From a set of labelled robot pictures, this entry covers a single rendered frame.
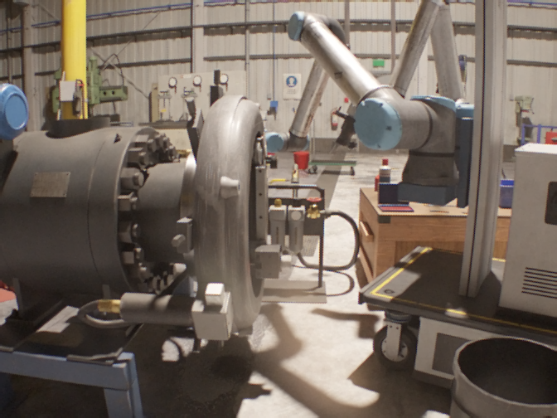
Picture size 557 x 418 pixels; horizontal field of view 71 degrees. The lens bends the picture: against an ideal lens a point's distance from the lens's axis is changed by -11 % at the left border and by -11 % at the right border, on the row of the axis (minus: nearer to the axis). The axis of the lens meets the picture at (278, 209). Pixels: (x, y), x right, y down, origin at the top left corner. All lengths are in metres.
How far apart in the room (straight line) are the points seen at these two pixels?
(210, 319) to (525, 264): 0.93
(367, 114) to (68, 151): 0.90
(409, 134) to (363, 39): 10.99
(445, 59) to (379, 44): 10.18
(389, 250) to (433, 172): 0.83
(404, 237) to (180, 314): 1.31
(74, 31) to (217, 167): 4.07
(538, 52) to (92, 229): 12.62
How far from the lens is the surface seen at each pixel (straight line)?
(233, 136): 1.15
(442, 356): 1.51
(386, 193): 2.28
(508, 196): 2.46
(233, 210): 1.08
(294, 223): 2.22
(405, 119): 1.27
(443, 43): 2.05
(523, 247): 1.41
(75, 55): 4.99
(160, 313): 1.12
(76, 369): 1.37
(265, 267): 1.42
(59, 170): 1.38
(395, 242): 2.16
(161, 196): 1.34
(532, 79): 13.01
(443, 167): 1.40
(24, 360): 1.47
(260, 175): 1.42
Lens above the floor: 0.91
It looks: 12 degrees down
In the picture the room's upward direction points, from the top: straight up
